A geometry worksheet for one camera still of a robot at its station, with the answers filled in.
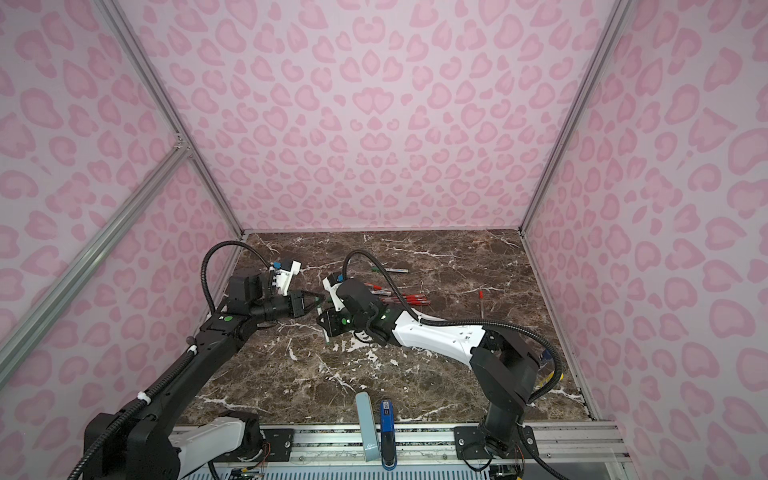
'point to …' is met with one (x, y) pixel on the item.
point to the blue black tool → (388, 436)
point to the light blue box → (366, 424)
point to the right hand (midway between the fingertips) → (319, 318)
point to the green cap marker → (377, 270)
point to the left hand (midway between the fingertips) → (323, 294)
